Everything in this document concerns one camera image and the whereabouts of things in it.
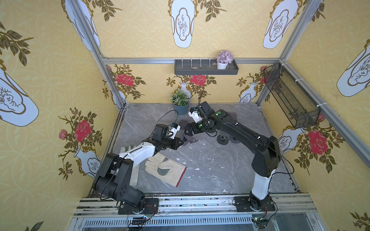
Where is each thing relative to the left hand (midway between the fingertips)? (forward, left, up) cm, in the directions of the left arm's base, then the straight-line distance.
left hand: (184, 142), depth 88 cm
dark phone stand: (+3, -25, -2) cm, 26 cm away
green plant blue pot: (+32, +2, +5) cm, 32 cm away
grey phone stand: (-1, -2, +5) cm, 6 cm away
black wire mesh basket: (+11, -67, +18) cm, 70 cm away
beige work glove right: (-13, +11, -8) cm, 19 cm away
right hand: (+2, -3, +7) cm, 9 cm away
